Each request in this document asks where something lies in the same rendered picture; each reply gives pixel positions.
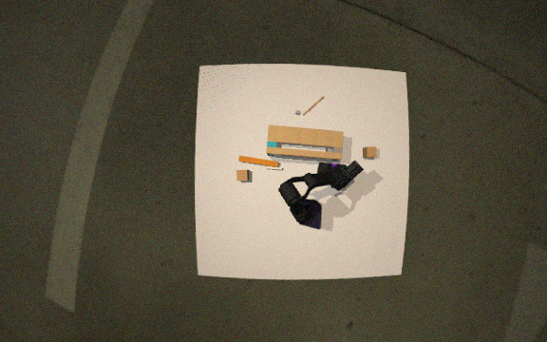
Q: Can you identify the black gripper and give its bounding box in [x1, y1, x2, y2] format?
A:
[317, 162, 347, 173]

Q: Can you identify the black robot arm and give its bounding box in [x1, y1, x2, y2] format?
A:
[278, 160, 364, 225]

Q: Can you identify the orange bar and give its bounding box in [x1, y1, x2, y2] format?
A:
[238, 156, 278, 167]

